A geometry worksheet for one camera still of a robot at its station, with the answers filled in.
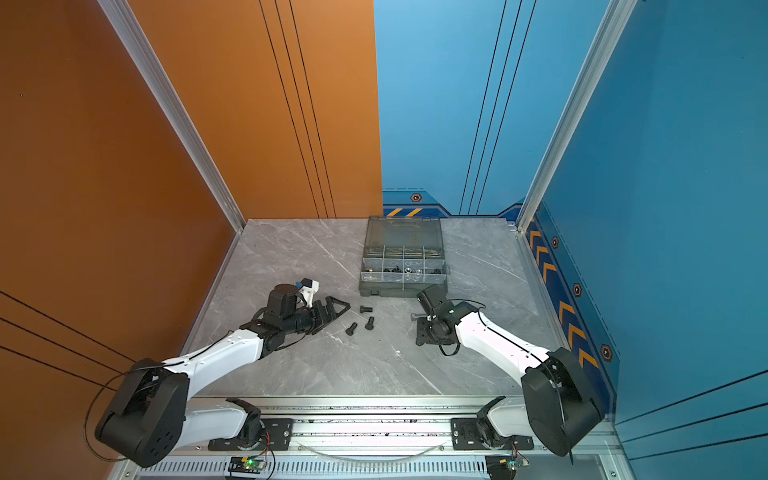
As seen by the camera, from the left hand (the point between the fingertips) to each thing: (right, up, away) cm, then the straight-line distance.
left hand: (343, 310), depth 85 cm
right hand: (+23, -8, +1) cm, 24 cm away
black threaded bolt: (+1, -8, +6) cm, 10 cm away
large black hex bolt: (+5, -2, +9) cm, 11 cm away
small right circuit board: (+41, -34, -15) cm, 55 cm away
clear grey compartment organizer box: (+18, +15, +21) cm, 31 cm away
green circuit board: (-21, -34, -14) cm, 42 cm away
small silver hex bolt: (+21, -3, +8) cm, 23 cm away
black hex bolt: (+7, -6, +7) cm, 11 cm away
